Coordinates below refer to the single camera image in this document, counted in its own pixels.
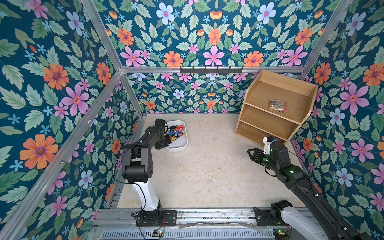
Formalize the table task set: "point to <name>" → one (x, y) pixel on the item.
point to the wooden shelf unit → (257, 121)
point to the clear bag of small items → (278, 105)
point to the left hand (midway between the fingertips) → (168, 142)
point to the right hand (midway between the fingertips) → (250, 151)
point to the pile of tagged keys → (176, 131)
